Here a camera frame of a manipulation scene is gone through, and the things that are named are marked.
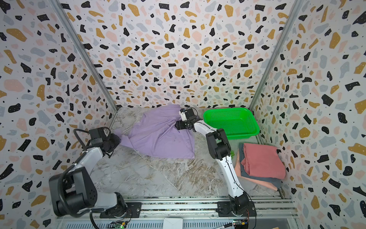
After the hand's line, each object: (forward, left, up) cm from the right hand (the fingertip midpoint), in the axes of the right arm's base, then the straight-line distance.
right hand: (177, 121), depth 107 cm
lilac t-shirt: (-7, +17, -2) cm, 19 cm away
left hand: (-20, +34, +9) cm, 40 cm away
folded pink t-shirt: (-32, -55, +3) cm, 63 cm away
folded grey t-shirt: (-43, -60, -3) cm, 74 cm away
